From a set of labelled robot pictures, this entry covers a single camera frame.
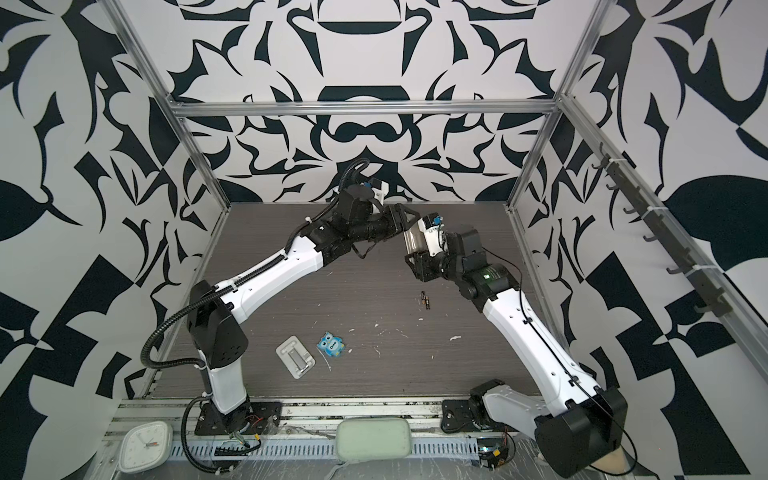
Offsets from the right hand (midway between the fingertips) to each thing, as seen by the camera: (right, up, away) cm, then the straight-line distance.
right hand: (416, 252), depth 75 cm
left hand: (+1, +10, -2) cm, 10 cm away
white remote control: (+1, +3, -1) cm, 4 cm away
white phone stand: (-32, -29, +8) cm, 44 cm away
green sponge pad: (-10, -43, -5) cm, 44 cm away
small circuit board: (+17, -47, -4) cm, 50 cm away
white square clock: (-61, -43, -7) cm, 75 cm away
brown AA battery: (+4, -15, +21) cm, 27 cm away
